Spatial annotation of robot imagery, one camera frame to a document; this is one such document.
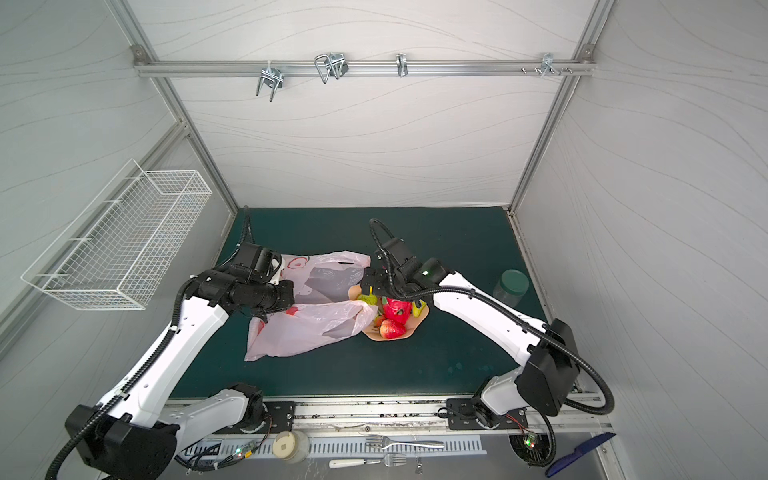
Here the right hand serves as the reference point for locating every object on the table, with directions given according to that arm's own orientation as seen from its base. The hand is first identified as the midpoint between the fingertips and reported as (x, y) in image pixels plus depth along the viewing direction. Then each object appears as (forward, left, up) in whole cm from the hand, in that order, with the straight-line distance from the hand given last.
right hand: (380, 277), depth 78 cm
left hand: (-6, +21, -1) cm, 21 cm away
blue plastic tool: (-33, -50, -19) cm, 63 cm away
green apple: (0, +4, -13) cm, 13 cm away
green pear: (-3, -11, -13) cm, 17 cm away
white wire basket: (-4, +60, +14) cm, 62 cm away
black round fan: (-33, -39, -23) cm, 56 cm away
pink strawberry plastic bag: (-11, +13, +1) cm, 17 cm away
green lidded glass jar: (+4, -38, -9) cm, 39 cm away
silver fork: (-35, -3, -17) cm, 39 cm away
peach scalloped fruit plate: (-7, -9, -15) cm, 18 cm away
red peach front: (-10, -3, -11) cm, 15 cm away
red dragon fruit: (-4, -5, -11) cm, 13 cm away
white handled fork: (-38, -5, -20) cm, 43 cm away
